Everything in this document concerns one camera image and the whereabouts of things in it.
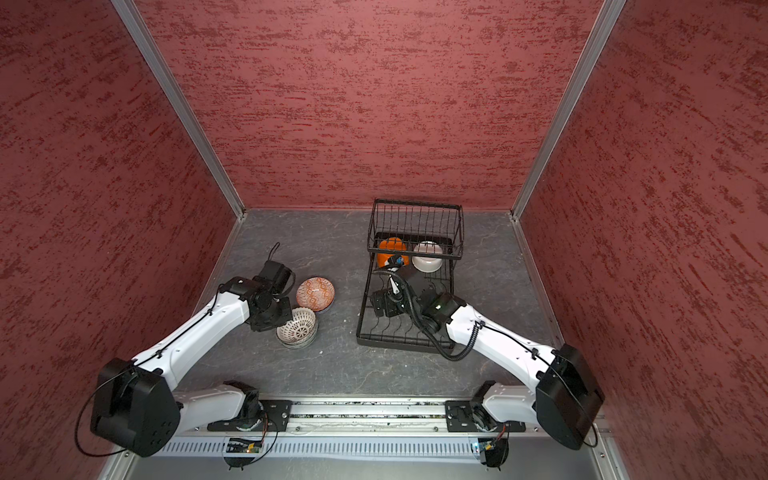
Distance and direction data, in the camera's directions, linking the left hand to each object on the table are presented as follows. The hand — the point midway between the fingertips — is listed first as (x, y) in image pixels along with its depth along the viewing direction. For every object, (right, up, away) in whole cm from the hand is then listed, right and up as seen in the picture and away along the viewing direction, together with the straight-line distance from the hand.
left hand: (281, 326), depth 82 cm
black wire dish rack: (+37, +30, +8) cm, 48 cm away
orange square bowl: (+31, +23, +21) cm, 44 cm away
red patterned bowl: (+6, +7, +13) cm, 16 cm away
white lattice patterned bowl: (+4, -2, +3) cm, 6 cm away
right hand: (+29, +8, -2) cm, 30 cm away
